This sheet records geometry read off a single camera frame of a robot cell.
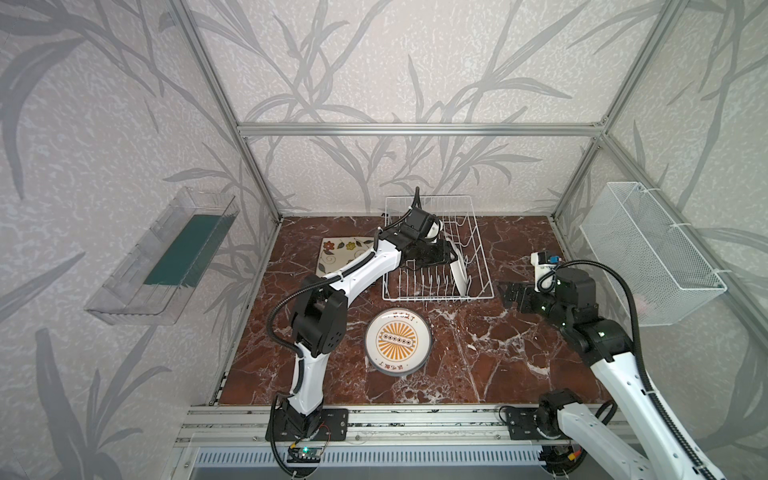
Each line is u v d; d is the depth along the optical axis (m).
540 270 0.65
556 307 0.60
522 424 0.73
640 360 0.46
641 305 0.72
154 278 0.63
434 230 0.78
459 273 0.89
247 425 0.75
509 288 0.66
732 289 0.58
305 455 0.71
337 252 1.05
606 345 0.49
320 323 0.51
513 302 0.67
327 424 0.73
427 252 0.77
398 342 0.86
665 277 0.61
